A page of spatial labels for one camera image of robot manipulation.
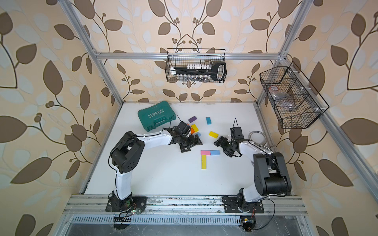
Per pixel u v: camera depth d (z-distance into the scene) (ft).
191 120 3.61
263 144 3.07
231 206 2.40
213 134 3.36
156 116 3.48
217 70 2.74
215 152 3.00
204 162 2.92
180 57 2.99
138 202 2.47
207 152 3.06
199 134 3.48
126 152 1.74
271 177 1.48
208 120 3.58
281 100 2.28
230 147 2.58
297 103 2.40
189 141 2.76
